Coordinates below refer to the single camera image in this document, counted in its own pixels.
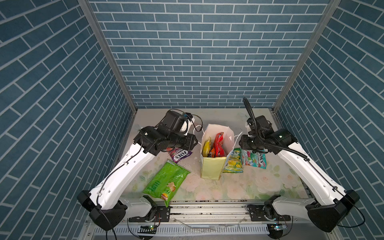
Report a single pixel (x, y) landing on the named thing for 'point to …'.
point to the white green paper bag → (211, 168)
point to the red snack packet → (219, 151)
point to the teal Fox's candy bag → (249, 158)
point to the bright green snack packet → (166, 181)
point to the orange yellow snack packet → (213, 152)
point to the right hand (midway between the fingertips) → (240, 140)
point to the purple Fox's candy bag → (178, 154)
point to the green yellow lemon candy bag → (234, 164)
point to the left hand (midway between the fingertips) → (195, 141)
